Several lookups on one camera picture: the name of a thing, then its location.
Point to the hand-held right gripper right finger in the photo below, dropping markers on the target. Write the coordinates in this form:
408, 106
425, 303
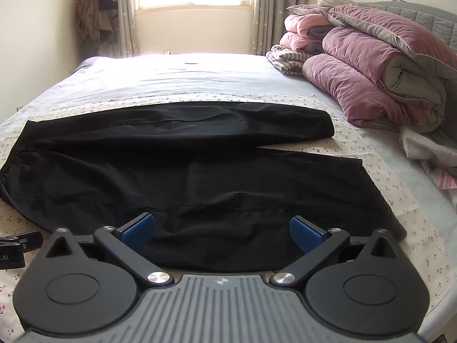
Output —
303, 232

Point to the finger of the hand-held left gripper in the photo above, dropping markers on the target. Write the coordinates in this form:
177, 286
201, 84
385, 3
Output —
25, 238

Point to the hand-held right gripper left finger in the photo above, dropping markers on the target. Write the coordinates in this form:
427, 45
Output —
138, 228

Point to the black pants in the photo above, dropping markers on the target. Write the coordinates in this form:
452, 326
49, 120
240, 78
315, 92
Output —
185, 171

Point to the cherry print cloth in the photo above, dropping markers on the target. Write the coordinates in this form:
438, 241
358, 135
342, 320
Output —
392, 193

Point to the white patterned cloth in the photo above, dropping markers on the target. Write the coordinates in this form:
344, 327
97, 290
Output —
428, 157

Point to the purple folded quilt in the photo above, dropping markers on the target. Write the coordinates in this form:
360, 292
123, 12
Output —
360, 75

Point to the bed with light blue sheet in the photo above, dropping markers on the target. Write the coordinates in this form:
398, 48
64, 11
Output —
200, 71

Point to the striped grey cloth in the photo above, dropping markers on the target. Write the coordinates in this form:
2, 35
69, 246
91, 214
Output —
285, 60

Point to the pink folded quilt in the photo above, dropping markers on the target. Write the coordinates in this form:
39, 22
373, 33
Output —
303, 28

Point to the grey patterned curtain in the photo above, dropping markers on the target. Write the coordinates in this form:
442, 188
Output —
126, 14
275, 7

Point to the hanging clothes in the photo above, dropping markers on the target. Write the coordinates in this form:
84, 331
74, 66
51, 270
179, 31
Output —
94, 7

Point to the grey quilted headboard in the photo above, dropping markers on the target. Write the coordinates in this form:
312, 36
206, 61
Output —
428, 16

